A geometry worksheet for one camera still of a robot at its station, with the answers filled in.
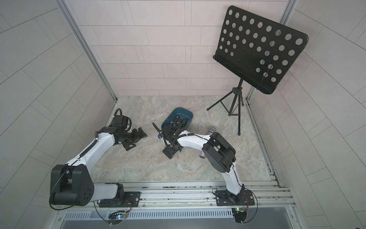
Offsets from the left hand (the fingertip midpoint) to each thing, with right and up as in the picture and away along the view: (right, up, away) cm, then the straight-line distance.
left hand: (145, 136), depth 85 cm
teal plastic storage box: (+21, +14, +19) cm, 32 cm away
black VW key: (+19, +9, +16) cm, 26 cm away
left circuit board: (-7, -34, -20) cm, 40 cm away
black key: (+23, +8, +16) cm, 29 cm away
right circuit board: (+52, -34, -17) cm, 65 cm away
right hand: (+16, -10, +5) cm, 19 cm away
